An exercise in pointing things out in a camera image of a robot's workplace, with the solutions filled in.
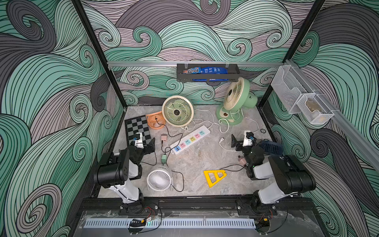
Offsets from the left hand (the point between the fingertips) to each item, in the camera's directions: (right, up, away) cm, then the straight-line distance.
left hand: (147, 136), depth 91 cm
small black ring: (+81, +4, +16) cm, 83 cm away
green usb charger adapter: (+11, -13, -3) cm, 17 cm away
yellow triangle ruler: (+43, -22, -9) cm, 49 cm away
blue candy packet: (+37, +43, +2) cm, 57 cm away
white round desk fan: (+11, -19, -17) cm, 28 cm away
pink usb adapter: (+58, -14, -5) cm, 60 cm away
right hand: (+59, +2, -2) cm, 59 cm away
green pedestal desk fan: (+56, +24, -3) cm, 61 cm away
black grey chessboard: (-12, +7, +13) cm, 19 cm away
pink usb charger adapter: (+9, -2, +8) cm, 13 cm away
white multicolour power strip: (+27, -3, +7) cm, 28 cm away
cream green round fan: (+19, +16, +7) cm, 26 cm away
